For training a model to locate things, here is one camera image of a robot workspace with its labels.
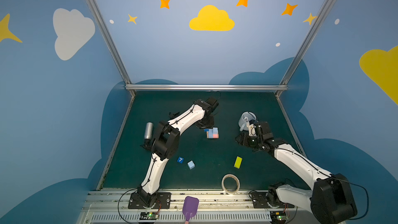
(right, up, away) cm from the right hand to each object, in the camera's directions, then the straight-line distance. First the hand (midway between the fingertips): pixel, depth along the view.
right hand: (240, 137), depth 87 cm
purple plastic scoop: (-28, -31, -14) cm, 44 cm away
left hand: (-17, +5, +7) cm, 19 cm away
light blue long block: (-17, 0, +10) cm, 19 cm away
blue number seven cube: (-34, -13, 0) cm, 37 cm away
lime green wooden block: (-2, -14, 0) cm, 14 cm away
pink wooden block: (-13, -1, +9) cm, 16 cm away
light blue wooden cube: (-14, +2, +9) cm, 16 cm away
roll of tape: (-5, -19, -6) cm, 21 cm away
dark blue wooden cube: (-19, +3, +9) cm, 21 cm away
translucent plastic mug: (+8, +10, +18) cm, 22 cm away
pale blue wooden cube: (-28, -15, -3) cm, 32 cm away
